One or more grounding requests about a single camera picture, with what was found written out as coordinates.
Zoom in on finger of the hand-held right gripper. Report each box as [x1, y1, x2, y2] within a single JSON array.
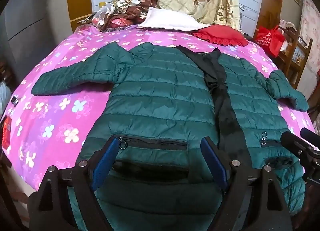
[[280, 131, 309, 158], [300, 128, 320, 152]]

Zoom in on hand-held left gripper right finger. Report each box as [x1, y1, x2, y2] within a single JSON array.
[[200, 136, 294, 231]]

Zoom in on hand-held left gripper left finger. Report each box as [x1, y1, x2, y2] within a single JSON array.
[[27, 136, 120, 231]]

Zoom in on dark green puffer jacket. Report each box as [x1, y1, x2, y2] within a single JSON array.
[[31, 41, 309, 231]]

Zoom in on pink floral bedsheet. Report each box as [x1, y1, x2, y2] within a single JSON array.
[[0, 23, 317, 196]]

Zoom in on wooden chair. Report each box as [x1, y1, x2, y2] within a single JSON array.
[[277, 18, 313, 89]]

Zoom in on red flat packet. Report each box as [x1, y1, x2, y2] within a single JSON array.
[[1, 116, 13, 150]]

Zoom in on red shopping bag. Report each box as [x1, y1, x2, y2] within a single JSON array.
[[254, 24, 286, 58]]

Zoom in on white plastic bag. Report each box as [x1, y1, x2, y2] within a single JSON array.
[[0, 81, 12, 114]]

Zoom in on red ruffled cushion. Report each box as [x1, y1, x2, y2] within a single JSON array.
[[191, 24, 249, 47]]

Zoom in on shiny red package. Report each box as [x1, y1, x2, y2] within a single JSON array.
[[110, 17, 131, 28]]

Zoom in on clear plastic bag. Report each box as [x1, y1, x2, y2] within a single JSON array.
[[92, 6, 111, 26]]

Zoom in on white pillow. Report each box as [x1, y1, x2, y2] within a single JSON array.
[[137, 6, 212, 32]]

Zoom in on grey refrigerator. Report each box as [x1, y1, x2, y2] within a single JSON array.
[[5, 0, 74, 71]]

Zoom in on brown floral blanket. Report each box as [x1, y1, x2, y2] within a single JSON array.
[[101, 0, 157, 31]]

